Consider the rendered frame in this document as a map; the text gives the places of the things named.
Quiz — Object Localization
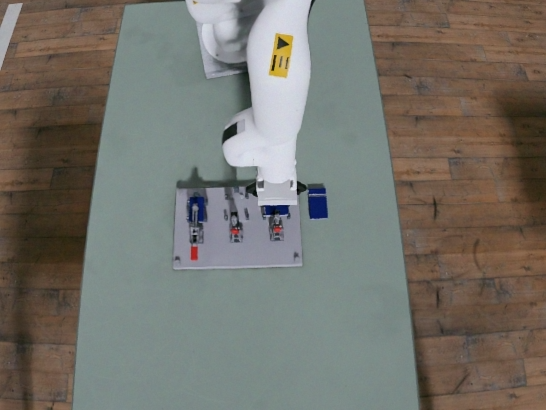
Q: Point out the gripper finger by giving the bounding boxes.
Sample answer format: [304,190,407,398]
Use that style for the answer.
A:
[296,181,307,195]
[246,182,258,197]

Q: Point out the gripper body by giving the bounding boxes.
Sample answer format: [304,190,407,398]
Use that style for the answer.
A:
[256,165,297,195]

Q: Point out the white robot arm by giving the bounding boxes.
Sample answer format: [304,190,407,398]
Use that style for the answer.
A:
[186,0,315,206]

